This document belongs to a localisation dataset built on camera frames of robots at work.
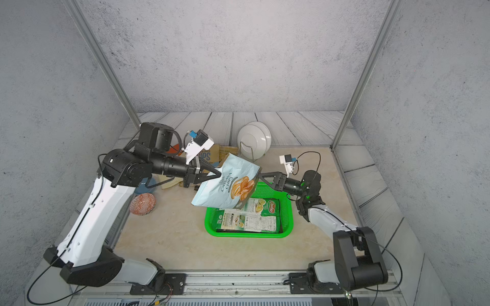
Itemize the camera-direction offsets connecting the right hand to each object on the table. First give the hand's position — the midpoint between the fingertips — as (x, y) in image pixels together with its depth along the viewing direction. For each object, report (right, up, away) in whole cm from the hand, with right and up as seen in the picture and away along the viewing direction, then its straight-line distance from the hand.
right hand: (261, 180), depth 73 cm
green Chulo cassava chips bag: (0, -17, +14) cm, 22 cm away
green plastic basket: (-21, -21, +7) cm, 31 cm away
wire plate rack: (-3, +13, +31) cm, 34 cm away
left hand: (-13, +3, -18) cm, 22 cm away
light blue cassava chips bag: (-10, -2, -8) cm, 13 cm away
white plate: (-2, +19, +30) cm, 35 cm away
